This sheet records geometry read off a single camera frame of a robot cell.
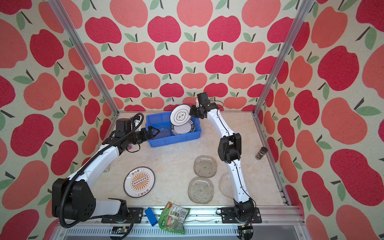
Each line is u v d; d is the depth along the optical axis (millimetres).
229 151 635
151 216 743
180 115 1045
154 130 767
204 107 753
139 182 851
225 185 843
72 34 782
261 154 888
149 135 744
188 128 1069
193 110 906
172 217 724
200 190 826
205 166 919
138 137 720
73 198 410
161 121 1112
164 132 1040
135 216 742
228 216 734
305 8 694
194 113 904
